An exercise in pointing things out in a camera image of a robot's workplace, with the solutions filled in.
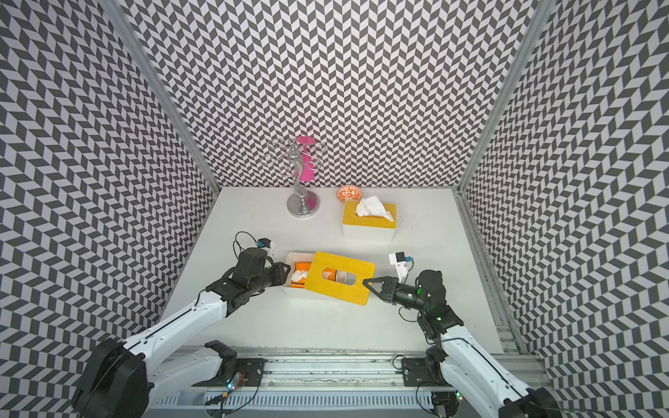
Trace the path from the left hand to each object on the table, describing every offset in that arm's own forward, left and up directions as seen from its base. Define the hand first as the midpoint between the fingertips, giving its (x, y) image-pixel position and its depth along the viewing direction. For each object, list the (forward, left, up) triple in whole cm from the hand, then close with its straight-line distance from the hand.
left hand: (286, 270), depth 85 cm
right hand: (-10, -25, +7) cm, 28 cm away
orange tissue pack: (0, -5, +1) cm, 5 cm away
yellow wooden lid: (-10, -23, +6) cm, 26 cm away
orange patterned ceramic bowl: (+41, -21, -6) cm, 46 cm away
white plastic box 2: (+17, -29, -4) cm, 34 cm away
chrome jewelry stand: (+36, +1, -8) cm, 37 cm away
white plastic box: (-6, -5, -4) cm, 9 cm away
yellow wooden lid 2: (+23, -21, -1) cm, 31 cm away
